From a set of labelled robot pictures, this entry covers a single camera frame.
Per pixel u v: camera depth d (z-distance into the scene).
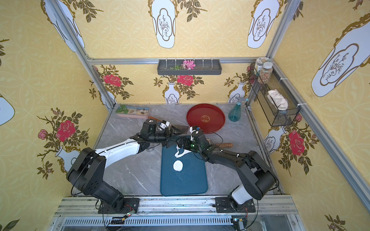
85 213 0.73
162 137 0.76
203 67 0.92
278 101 0.69
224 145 0.96
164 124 0.81
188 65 0.88
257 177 0.44
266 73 0.80
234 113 1.09
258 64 0.86
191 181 0.82
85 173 0.45
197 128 0.81
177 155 0.90
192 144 0.77
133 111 1.13
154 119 1.11
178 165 0.89
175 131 0.75
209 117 1.13
